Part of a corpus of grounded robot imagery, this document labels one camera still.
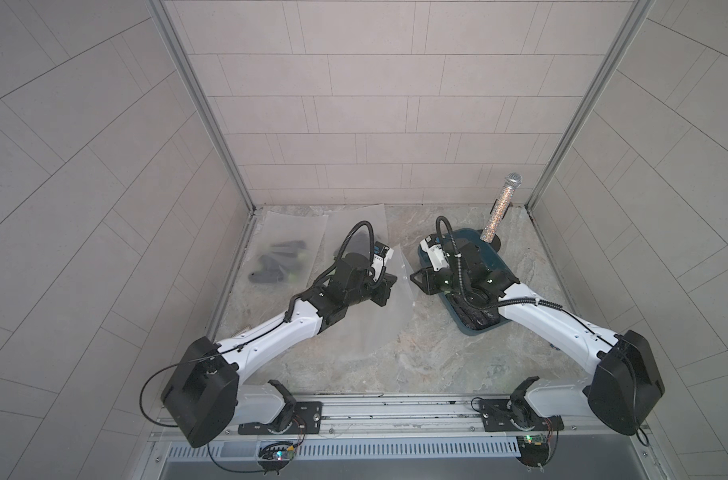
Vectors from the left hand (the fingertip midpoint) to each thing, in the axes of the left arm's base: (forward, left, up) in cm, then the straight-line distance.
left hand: (401, 278), depth 78 cm
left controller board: (-37, +28, -15) cm, 49 cm away
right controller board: (-35, -31, -16) cm, 49 cm away
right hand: (+1, -3, -1) cm, 4 cm away
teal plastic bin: (+15, -31, -10) cm, 35 cm away
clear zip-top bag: (-9, +8, -12) cm, 17 cm away
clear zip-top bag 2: (+17, +37, -13) cm, 42 cm away
